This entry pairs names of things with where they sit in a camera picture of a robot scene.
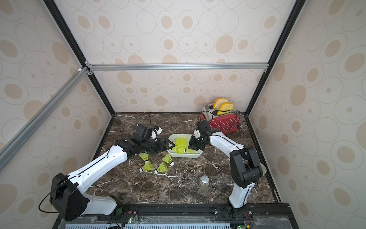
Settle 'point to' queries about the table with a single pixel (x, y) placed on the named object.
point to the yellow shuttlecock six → (167, 159)
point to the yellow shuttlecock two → (181, 142)
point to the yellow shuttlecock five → (162, 167)
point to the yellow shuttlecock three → (147, 167)
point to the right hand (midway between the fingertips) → (186, 148)
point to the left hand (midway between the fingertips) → (172, 147)
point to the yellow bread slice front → (226, 106)
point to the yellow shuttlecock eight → (189, 150)
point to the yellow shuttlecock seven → (179, 149)
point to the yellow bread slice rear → (219, 102)
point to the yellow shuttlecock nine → (144, 156)
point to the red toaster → (226, 124)
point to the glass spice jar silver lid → (205, 182)
